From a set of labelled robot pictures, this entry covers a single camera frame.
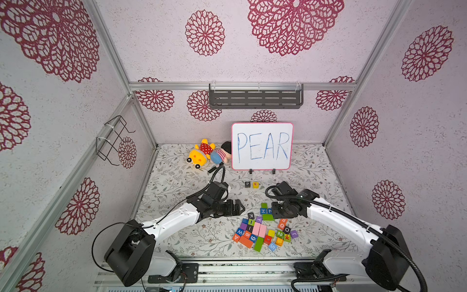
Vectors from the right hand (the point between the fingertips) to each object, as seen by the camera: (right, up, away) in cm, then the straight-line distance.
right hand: (273, 211), depth 82 cm
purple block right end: (+10, -11, +1) cm, 15 cm away
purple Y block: (-6, -6, +5) cm, 10 cm away
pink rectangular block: (-6, -9, +2) cm, 11 cm away
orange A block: (-17, -12, -1) cm, 21 cm away
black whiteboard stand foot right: (+6, +17, +24) cm, 30 cm away
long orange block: (-12, -14, -1) cm, 18 cm away
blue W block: (-15, -10, +1) cm, 18 cm away
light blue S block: (-1, -15, -3) cm, 15 cm away
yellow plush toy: (-39, +26, +24) cm, 52 cm away
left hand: (-16, 0, 0) cm, 16 cm away
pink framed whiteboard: (-2, +31, +20) cm, 37 cm away
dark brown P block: (-10, +10, +18) cm, 23 cm away
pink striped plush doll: (-25, +26, +24) cm, 43 cm away
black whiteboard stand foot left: (-8, +17, +23) cm, 30 cm away
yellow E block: (-5, +10, +18) cm, 21 cm away
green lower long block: (-7, -14, -1) cm, 16 cm away
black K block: (-9, -4, +7) cm, 12 cm away
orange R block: (+5, -7, +5) cm, 10 cm away
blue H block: (-3, -2, +8) cm, 8 cm away
